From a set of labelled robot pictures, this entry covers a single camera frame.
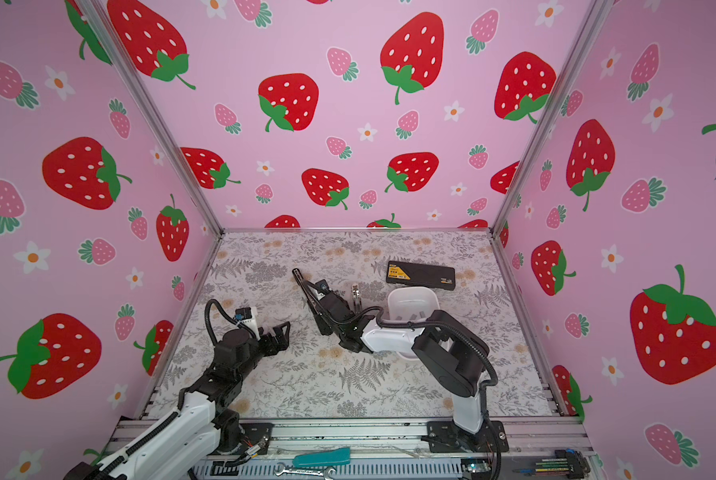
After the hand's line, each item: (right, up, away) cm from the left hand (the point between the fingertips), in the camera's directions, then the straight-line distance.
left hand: (277, 325), depth 85 cm
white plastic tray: (+41, +4, +14) cm, 44 cm away
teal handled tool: (+15, -30, -13) cm, 36 cm away
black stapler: (+7, +6, +14) cm, 17 cm away
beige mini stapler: (+22, +7, +13) cm, 27 cm away
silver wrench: (+16, -31, -16) cm, 38 cm away
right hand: (+12, +5, +4) cm, 13 cm away
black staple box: (+46, +13, +19) cm, 52 cm away
